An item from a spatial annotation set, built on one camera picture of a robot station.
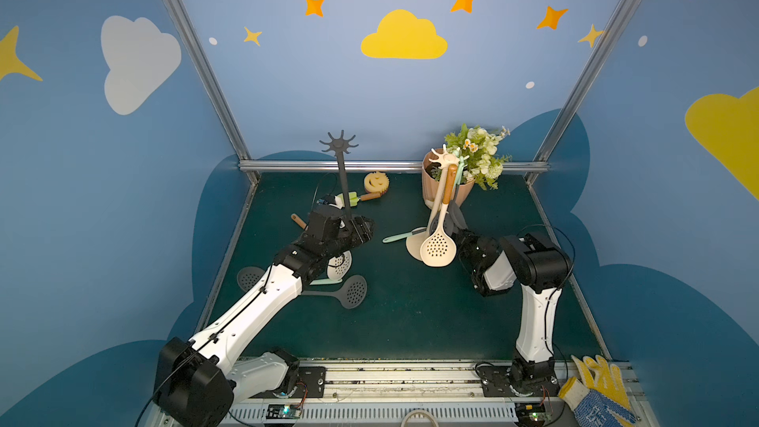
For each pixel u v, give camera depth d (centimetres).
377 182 116
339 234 63
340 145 74
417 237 103
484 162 88
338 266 95
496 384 74
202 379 38
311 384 74
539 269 57
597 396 72
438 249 88
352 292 88
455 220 88
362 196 115
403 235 103
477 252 87
